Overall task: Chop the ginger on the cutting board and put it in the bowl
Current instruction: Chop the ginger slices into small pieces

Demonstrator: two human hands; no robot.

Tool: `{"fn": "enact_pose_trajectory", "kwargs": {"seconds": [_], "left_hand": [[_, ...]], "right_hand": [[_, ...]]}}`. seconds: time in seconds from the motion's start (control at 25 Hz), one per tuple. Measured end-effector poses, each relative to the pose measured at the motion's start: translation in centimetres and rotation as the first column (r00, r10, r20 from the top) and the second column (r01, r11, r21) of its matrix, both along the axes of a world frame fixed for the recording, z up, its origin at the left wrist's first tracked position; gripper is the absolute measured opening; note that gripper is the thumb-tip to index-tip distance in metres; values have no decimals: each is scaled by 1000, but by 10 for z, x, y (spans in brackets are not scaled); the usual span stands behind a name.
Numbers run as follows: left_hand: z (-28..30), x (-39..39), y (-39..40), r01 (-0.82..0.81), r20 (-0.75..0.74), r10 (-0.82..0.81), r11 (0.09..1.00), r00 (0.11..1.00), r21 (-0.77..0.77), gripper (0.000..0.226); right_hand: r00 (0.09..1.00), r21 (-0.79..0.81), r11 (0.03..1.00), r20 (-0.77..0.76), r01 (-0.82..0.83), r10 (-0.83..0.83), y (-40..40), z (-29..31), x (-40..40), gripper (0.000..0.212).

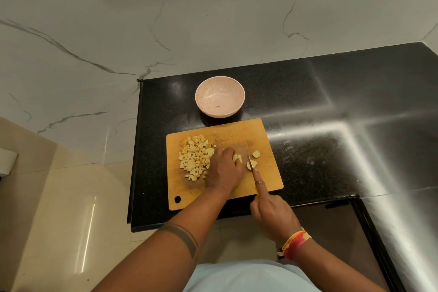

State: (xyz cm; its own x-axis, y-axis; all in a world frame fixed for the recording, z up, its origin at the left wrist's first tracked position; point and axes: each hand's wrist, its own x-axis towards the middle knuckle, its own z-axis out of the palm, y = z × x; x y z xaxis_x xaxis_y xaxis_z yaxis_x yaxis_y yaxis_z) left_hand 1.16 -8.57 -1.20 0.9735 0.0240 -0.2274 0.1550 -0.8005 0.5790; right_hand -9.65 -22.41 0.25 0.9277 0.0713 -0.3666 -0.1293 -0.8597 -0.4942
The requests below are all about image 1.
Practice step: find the yellow potato half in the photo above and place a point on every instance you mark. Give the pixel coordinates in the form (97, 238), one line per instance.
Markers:
(237, 158)

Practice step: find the pink speckled bowl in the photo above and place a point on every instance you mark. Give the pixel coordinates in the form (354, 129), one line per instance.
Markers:
(222, 93)

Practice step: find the wooden cutting board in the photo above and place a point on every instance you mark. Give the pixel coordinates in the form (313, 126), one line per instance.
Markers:
(270, 179)

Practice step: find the pile of diced potato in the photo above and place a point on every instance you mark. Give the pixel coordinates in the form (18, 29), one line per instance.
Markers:
(195, 158)

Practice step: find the person's left forearm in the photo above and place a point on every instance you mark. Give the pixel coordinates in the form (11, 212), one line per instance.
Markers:
(161, 257)

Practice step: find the potato end piece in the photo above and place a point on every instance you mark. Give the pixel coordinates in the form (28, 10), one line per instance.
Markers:
(254, 165)

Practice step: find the person's right hand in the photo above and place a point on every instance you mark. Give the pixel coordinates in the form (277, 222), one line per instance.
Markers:
(273, 218)

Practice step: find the potato slice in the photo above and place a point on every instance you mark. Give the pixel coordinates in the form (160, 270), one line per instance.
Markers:
(256, 154)

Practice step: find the person's left hand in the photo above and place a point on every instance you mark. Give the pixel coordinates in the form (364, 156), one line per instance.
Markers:
(222, 173)

